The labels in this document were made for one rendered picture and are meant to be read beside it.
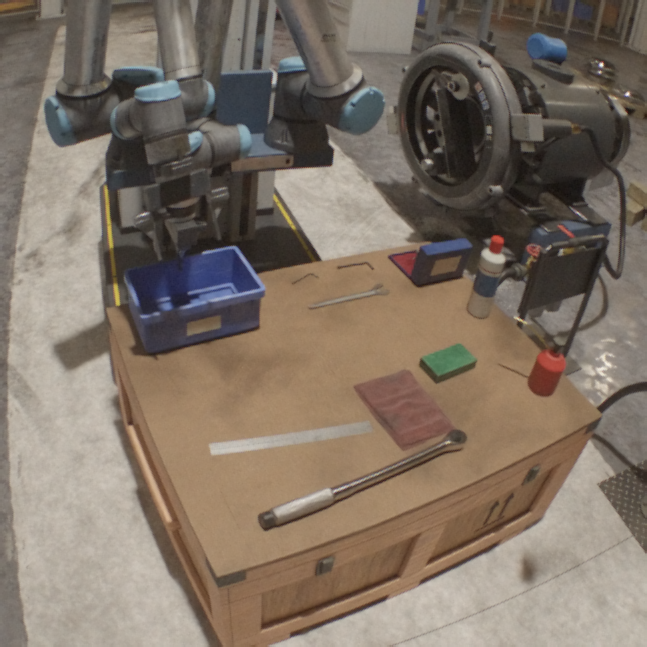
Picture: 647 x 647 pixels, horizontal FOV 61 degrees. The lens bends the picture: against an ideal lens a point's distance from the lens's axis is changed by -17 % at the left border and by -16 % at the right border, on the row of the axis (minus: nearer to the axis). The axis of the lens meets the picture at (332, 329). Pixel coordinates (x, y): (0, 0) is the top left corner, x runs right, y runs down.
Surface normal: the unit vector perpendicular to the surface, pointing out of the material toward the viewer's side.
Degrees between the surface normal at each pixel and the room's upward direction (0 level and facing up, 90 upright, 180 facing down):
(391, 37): 90
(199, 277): 90
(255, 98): 90
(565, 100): 42
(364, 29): 90
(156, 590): 0
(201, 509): 0
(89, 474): 0
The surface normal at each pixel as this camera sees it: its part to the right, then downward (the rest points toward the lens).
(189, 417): 0.11, -0.77
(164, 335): 0.47, 0.59
